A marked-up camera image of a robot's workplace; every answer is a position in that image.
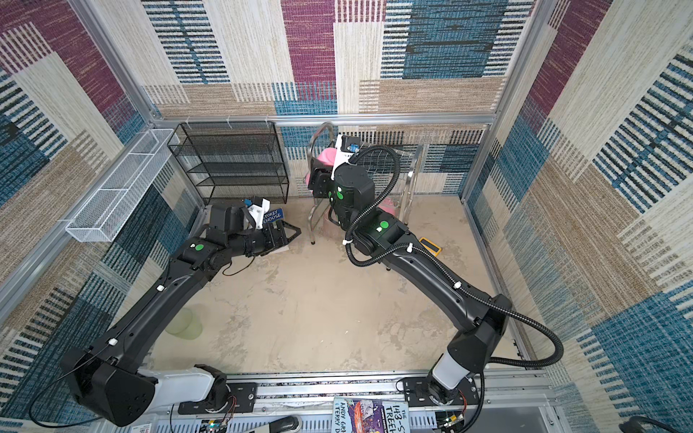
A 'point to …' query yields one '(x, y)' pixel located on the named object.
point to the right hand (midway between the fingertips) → (325, 165)
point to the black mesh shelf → (233, 162)
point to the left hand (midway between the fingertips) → (294, 231)
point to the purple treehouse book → (370, 415)
